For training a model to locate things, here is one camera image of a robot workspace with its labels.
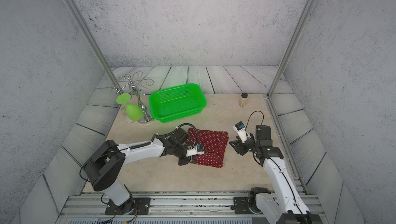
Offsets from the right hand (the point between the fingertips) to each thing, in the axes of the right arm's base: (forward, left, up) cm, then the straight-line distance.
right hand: (236, 139), depth 80 cm
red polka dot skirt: (+5, +11, -13) cm, 18 cm away
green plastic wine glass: (+15, +57, +4) cm, 59 cm away
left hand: (-7, +21, -10) cm, 24 cm away
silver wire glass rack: (+26, +56, +13) cm, 63 cm away
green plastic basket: (+39, +37, -14) cm, 56 cm away
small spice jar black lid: (+37, -11, -5) cm, 39 cm away
